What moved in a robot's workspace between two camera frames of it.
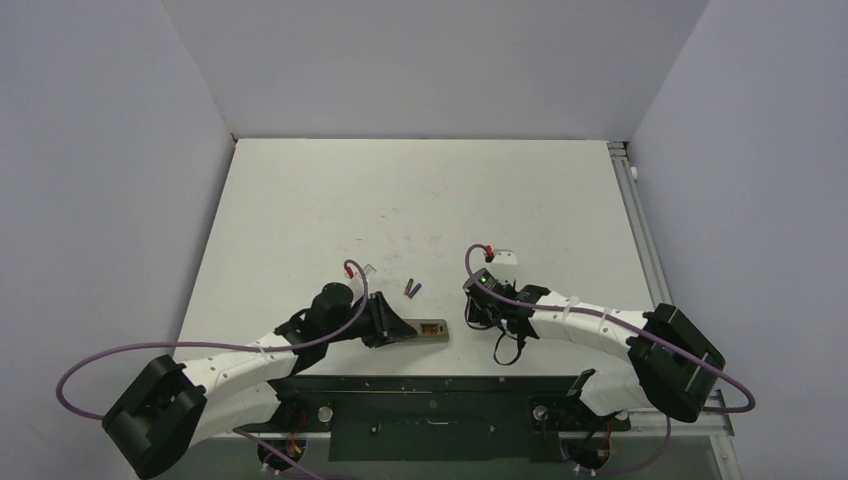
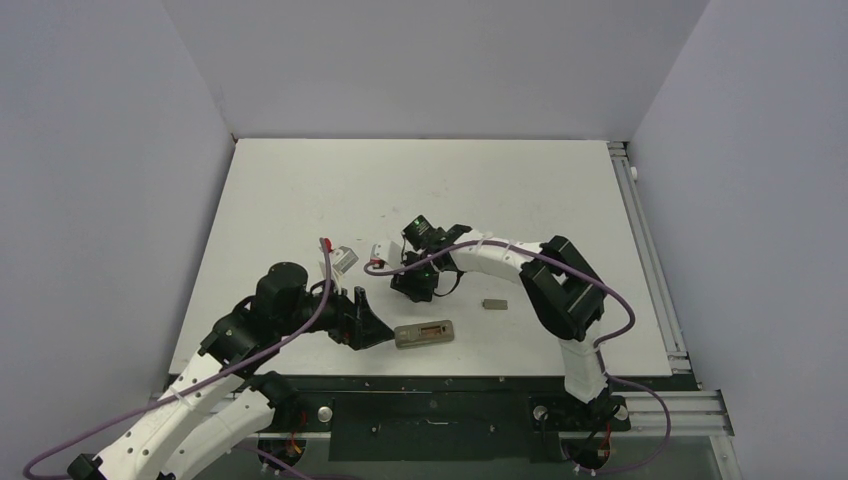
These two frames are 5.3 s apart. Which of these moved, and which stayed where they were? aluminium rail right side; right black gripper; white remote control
Moved: right black gripper
Stayed: white remote control; aluminium rail right side
